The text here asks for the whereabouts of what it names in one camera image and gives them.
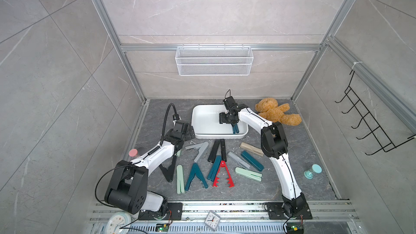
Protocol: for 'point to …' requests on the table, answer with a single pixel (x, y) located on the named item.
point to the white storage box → (206, 122)
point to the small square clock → (212, 220)
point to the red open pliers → (223, 163)
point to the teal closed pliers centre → (214, 168)
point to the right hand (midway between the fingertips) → (224, 119)
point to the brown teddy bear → (267, 108)
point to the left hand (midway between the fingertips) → (186, 129)
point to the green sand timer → (316, 168)
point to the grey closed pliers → (241, 162)
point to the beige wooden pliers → (251, 149)
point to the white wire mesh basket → (214, 61)
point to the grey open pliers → (202, 147)
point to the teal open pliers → (196, 170)
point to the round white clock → (119, 223)
